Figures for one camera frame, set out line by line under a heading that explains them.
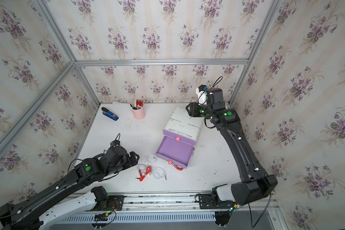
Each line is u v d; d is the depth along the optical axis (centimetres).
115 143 66
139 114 106
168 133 78
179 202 75
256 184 37
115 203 73
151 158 90
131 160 65
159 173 84
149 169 83
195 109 62
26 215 39
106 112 109
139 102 106
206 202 73
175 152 85
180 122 80
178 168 84
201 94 59
